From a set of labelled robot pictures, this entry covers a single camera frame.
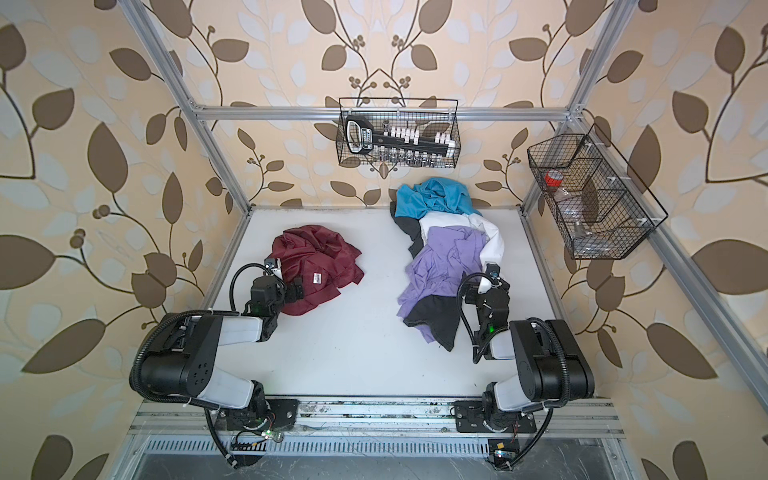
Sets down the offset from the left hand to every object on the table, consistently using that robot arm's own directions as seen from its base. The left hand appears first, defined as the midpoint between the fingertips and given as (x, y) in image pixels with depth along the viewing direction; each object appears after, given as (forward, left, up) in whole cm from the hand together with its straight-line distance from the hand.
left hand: (286, 276), depth 94 cm
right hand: (0, -62, +3) cm, 62 cm away
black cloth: (-9, -49, -5) cm, 50 cm away
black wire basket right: (+6, -86, +29) cm, 91 cm away
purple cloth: (+5, -49, 0) cm, 49 cm away
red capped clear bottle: (+2, -81, +25) cm, 85 cm away
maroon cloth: (+6, -11, +2) cm, 12 cm away
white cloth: (+8, -66, +5) cm, 67 cm away
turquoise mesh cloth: (+32, -48, +7) cm, 58 cm away
